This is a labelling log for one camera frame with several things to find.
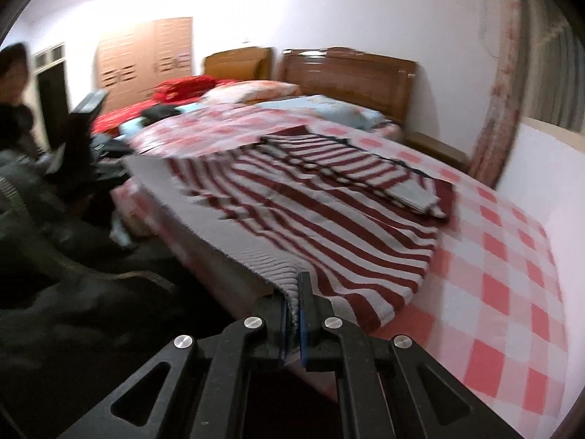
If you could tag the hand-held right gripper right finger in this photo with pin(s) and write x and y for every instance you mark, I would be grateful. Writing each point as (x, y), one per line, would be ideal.
(307, 329)

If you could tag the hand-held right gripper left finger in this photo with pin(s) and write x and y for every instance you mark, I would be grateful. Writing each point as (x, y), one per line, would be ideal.
(274, 324)

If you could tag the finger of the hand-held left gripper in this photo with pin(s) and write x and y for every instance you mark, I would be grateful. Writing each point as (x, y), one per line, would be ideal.
(89, 100)

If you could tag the striped knit sweater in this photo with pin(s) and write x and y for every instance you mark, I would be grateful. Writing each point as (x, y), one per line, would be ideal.
(320, 219)

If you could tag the person in dark clothes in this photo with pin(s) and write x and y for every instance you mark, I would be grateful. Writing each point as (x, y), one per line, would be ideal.
(55, 292)

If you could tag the dark doorway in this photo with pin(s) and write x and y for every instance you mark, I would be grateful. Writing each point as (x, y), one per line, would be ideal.
(52, 100)

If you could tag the wooden wardrobe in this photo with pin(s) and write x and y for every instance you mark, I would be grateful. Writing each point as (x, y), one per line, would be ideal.
(141, 59)

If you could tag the dark cloth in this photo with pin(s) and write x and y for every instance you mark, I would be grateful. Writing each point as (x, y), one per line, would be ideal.
(157, 113)

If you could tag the person's head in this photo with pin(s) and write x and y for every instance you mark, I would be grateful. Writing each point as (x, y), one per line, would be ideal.
(11, 68)

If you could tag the red quilt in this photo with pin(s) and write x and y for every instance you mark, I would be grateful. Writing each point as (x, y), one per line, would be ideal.
(183, 89)

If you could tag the small wooden headboard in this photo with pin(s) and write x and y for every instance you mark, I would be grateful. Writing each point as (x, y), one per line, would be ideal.
(237, 66)

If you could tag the orange floral pillow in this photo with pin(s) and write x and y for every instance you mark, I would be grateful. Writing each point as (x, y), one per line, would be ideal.
(251, 91)

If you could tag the pink checked blanket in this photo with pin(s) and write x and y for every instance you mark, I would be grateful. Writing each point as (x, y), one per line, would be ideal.
(493, 292)

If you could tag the blue floral pillow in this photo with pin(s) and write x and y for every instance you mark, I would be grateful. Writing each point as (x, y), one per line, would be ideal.
(329, 109)

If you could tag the wooden nightstand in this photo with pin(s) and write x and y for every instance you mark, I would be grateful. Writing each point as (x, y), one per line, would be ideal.
(438, 151)

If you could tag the large wooden headboard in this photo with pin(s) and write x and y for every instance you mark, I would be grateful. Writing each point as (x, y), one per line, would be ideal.
(347, 80)

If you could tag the pink floral curtain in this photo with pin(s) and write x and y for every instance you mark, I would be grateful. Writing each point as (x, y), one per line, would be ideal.
(500, 100)

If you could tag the window with white grille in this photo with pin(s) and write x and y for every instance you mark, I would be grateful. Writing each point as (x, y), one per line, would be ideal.
(557, 87)

